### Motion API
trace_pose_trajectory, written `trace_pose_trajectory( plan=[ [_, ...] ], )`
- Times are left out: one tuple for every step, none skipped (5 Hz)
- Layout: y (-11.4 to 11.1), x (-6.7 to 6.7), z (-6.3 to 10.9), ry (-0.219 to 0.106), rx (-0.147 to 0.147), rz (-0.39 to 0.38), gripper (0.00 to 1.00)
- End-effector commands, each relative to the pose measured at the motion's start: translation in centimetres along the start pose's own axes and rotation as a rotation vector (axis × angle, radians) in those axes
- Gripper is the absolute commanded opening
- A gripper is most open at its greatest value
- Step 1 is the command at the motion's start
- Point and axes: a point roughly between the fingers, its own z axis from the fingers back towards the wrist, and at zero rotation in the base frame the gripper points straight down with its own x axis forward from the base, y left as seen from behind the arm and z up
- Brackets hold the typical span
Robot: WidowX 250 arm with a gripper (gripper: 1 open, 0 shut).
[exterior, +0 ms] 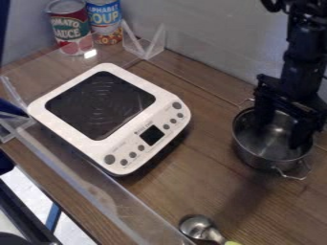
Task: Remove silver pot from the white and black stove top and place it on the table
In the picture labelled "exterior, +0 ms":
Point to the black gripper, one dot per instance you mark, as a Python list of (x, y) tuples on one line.
[(292, 93)]

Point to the alphabet soup can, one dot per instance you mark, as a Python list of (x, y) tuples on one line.
[(105, 17)]

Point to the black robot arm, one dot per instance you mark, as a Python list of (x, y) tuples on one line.
[(305, 34)]

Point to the clear acrylic front barrier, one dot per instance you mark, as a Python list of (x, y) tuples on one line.
[(128, 210)]

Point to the tomato sauce can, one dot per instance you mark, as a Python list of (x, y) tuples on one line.
[(68, 19)]

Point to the black and blue table frame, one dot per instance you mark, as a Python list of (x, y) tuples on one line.
[(33, 233)]

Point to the clear acrylic corner bracket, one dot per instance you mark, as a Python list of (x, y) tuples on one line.
[(141, 47)]

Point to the silver measuring spoon yellow handle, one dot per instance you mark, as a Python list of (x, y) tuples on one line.
[(198, 227)]

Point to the silver pot with handles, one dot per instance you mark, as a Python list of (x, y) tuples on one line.
[(262, 148)]

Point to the white and black induction stove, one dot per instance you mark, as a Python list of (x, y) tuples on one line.
[(113, 116)]

